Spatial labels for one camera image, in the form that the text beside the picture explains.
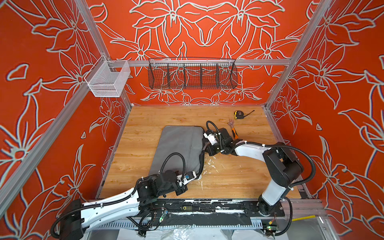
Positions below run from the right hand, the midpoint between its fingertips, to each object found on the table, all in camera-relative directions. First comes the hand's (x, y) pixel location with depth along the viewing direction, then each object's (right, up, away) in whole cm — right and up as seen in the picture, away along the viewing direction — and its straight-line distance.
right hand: (205, 147), depth 91 cm
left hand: (-8, -13, -17) cm, 22 cm away
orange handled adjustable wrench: (+22, +6, +9) cm, 25 cm away
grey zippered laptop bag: (-11, +4, +1) cm, 12 cm away
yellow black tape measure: (+28, +21, +19) cm, 40 cm away
